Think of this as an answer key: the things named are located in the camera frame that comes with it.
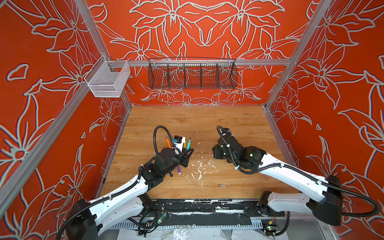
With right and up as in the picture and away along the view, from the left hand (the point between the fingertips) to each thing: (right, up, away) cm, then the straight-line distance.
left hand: (192, 148), depth 74 cm
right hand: (+9, 0, +1) cm, 9 cm away
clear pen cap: (+16, -22, +6) cm, 28 cm away
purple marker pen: (-8, -14, +12) cm, 20 cm away
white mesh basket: (-54, +41, +20) cm, 71 cm away
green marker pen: (-2, +3, -3) cm, 4 cm away
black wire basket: (-2, +47, +27) cm, 54 cm away
